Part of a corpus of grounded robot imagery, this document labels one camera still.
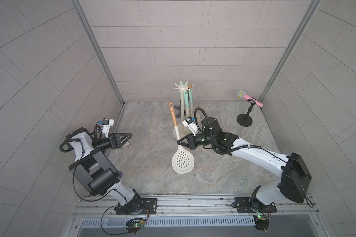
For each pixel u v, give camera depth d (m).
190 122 0.65
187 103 0.74
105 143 0.63
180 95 0.72
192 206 0.72
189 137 0.66
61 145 0.52
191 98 0.74
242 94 0.93
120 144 0.64
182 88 0.71
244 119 1.04
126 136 0.73
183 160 0.68
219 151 0.58
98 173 0.45
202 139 0.63
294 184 0.40
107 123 0.65
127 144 0.91
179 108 0.83
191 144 0.63
